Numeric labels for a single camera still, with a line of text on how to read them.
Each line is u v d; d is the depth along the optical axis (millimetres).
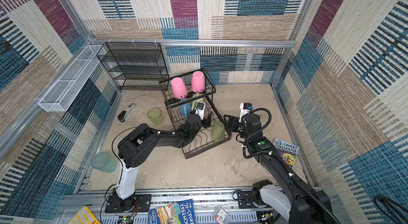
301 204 389
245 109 711
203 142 900
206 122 856
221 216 686
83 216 700
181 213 694
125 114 1013
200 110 813
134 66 1110
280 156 531
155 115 1041
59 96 706
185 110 942
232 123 714
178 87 824
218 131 871
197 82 866
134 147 541
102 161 814
